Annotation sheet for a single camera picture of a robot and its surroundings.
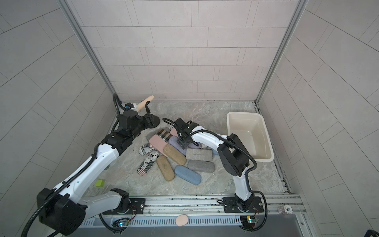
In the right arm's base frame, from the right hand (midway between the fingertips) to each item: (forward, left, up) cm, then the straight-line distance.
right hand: (187, 139), depth 92 cm
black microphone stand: (+17, +24, +13) cm, 32 cm away
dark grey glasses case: (-17, -8, 0) cm, 19 cm away
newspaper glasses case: (-5, +25, +1) cm, 26 cm away
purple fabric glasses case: (-10, -3, +10) cm, 14 cm away
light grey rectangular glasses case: (-11, -6, +1) cm, 12 cm away
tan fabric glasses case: (-10, +8, +1) cm, 13 cm away
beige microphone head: (+13, +25, +21) cm, 35 cm away
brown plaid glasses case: (+2, +14, +3) cm, 14 cm away
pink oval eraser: (-41, +3, -2) cm, 41 cm away
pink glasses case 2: (-2, +18, +2) cm, 18 cm away
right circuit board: (-43, -28, -4) cm, 52 cm away
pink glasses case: (+5, +9, +2) cm, 10 cm away
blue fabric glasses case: (-21, 0, -1) cm, 21 cm away
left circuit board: (-41, +30, +1) cm, 51 cm away
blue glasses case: (-10, -16, 0) cm, 19 cm away
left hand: (+4, +17, +22) cm, 28 cm away
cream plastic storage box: (+3, -42, +1) cm, 42 cm away
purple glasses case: (-2, +9, +4) cm, 10 cm away
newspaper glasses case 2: (-16, +24, +1) cm, 29 cm away
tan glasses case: (-17, +12, 0) cm, 21 cm away
